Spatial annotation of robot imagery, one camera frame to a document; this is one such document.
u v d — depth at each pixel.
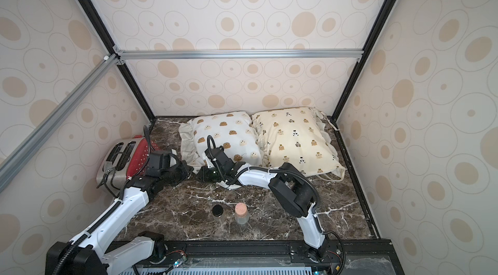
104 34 0.83
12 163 0.51
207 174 0.76
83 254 0.39
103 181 0.76
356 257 0.73
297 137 0.97
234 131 0.98
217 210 0.75
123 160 0.82
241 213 0.74
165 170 0.65
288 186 0.51
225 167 0.70
